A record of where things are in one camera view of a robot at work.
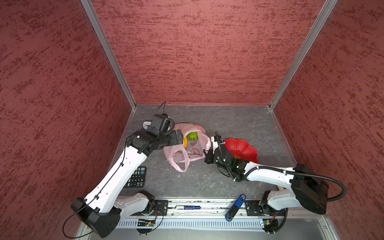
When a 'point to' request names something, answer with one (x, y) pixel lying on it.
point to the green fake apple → (193, 136)
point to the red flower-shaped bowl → (241, 149)
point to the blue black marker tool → (235, 207)
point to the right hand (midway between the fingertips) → (202, 154)
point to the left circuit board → (144, 222)
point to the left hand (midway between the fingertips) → (174, 140)
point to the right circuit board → (270, 225)
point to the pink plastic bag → (179, 157)
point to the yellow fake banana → (185, 142)
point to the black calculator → (138, 179)
